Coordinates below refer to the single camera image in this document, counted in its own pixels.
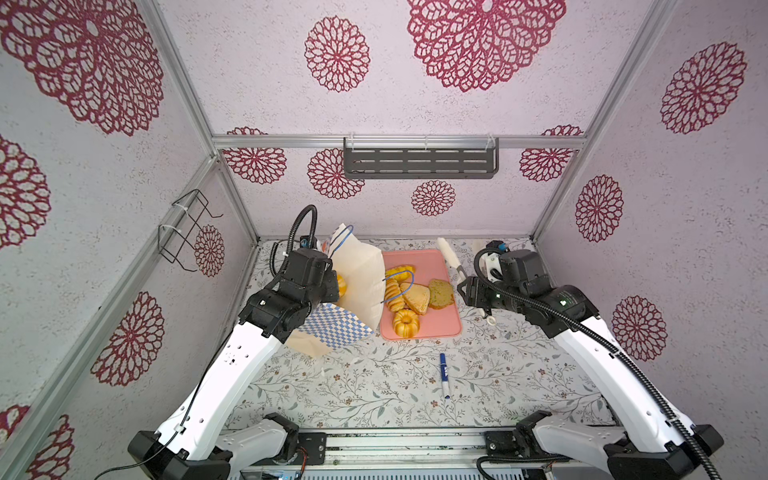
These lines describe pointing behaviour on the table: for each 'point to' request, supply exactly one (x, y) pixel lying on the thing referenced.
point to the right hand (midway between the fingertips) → (467, 282)
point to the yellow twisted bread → (400, 272)
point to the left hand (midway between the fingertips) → (326, 283)
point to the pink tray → (436, 322)
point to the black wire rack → (174, 239)
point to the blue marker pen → (445, 375)
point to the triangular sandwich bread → (417, 297)
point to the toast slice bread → (441, 294)
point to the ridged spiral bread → (392, 289)
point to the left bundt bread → (406, 324)
